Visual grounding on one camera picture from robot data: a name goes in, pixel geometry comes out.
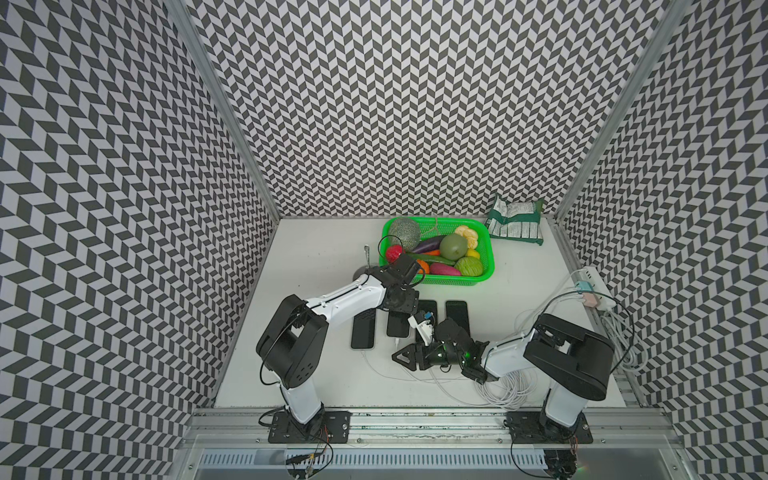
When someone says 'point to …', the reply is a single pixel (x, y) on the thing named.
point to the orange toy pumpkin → (424, 266)
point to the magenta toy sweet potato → (437, 268)
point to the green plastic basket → (444, 226)
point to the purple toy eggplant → (429, 244)
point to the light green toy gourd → (469, 266)
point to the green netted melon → (404, 232)
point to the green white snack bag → (519, 220)
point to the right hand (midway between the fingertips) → (398, 361)
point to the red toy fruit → (393, 253)
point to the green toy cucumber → (432, 259)
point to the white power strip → (593, 290)
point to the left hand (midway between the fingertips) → (401, 305)
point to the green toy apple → (453, 246)
